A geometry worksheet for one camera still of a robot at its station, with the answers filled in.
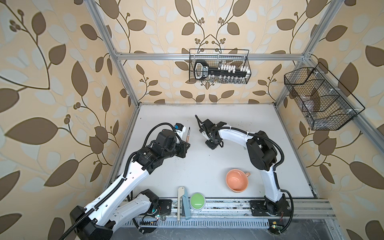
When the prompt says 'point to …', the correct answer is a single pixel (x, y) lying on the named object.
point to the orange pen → (187, 139)
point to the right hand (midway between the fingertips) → (213, 144)
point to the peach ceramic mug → (237, 180)
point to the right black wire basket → (326, 104)
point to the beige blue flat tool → (180, 194)
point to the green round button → (197, 201)
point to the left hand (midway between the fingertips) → (190, 144)
